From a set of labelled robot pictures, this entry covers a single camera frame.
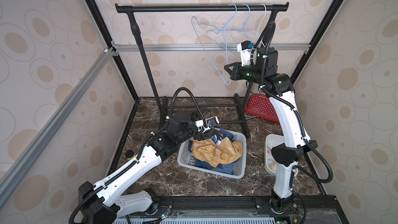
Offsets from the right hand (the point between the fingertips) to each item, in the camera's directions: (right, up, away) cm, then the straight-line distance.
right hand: (232, 65), depth 68 cm
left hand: (-9, -23, -1) cm, 25 cm away
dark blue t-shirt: (-2, -48, +8) cm, 49 cm away
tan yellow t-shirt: (-1, -41, +9) cm, 42 cm away
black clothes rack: (-42, -16, +44) cm, 63 cm away
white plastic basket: (-23, -47, +19) cm, 55 cm away
